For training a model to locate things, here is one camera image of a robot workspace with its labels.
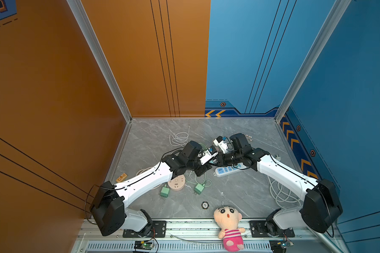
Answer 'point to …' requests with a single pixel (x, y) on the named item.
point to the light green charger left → (164, 192)
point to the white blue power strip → (221, 171)
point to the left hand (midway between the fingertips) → (209, 160)
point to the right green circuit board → (279, 245)
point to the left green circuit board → (143, 245)
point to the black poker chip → (205, 205)
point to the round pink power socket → (177, 183)
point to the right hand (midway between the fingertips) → (210, 162)
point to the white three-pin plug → (277, 156)
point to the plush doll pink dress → (227, 217)
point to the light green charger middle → (199, 188)
